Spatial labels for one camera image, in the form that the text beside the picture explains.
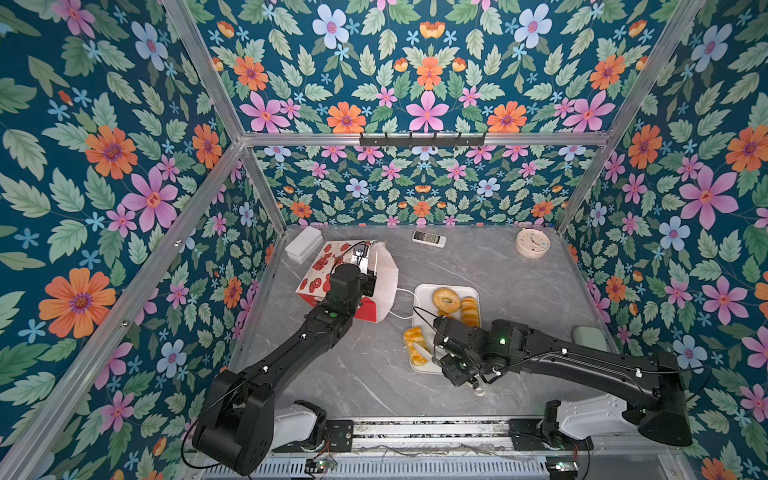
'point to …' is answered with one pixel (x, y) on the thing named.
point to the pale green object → (590, 337)
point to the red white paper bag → (371, 255)
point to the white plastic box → (304, 244)
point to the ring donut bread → (446, 293)
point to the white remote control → (428, 238)
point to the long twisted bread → (470, 315)
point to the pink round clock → (532, 243)
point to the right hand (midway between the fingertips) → (446, 370)
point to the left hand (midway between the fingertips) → (367, 255)
